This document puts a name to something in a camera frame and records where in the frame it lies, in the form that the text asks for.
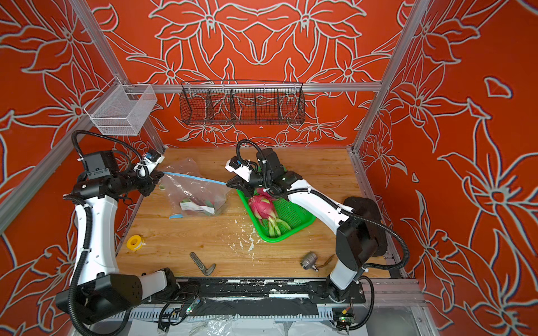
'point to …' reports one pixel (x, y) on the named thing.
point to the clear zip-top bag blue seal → (178, 215)
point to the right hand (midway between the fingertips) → (231, 177)
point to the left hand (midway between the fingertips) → (155, 170)
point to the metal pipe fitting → (309, 262)
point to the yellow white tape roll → (139, 244)
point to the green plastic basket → (295, 216)
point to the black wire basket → (242, 103)
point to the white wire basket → (125, 110)
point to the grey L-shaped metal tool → (207, 271)
